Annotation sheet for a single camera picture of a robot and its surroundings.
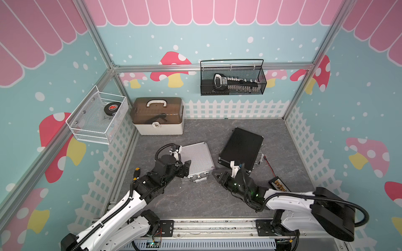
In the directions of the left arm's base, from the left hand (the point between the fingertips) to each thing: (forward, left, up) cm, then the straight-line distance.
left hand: (183, 162), depth 77 cm
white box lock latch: (+30, +21, -5) cm, 37 cm away
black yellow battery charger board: (-4, -52, -17) cm, 55 cm away
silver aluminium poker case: (+7, -8, -11) cm, 16 cm away
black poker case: (+23, -36, -19) cm, 47 cm away
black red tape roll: (+23, +37, +15) cm, 46 cm away
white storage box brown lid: (+32, +19, 0) cm, 38 cm away
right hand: (-4, -15, -5) cm, 16 cm away
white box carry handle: (+43, +22, +3) cm, 48 cm away
